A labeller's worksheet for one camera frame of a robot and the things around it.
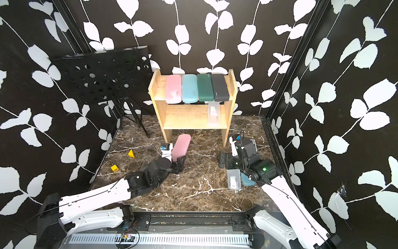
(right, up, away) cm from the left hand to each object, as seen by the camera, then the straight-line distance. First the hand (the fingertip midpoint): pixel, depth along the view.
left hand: (180, 154), depth 76 cm
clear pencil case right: (+18, +22, +16) cm, 33 cm away
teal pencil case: (+36, -17, +11) cm, 41 cm away
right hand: (+21, +1, -3) cm, 21 cm away
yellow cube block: (-41, -11, +15) cm, 45 cm away
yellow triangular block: (-35, -3, +22) cm, 42 cm away
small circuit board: (-26, -38, -5) cm, 46 cm away
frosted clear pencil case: (+29, -16, +13) cm, 36 cm away
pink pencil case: (0, +4, +3) cm, 5 cm away
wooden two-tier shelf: (+11, +21, +17) cm, 29 cm away
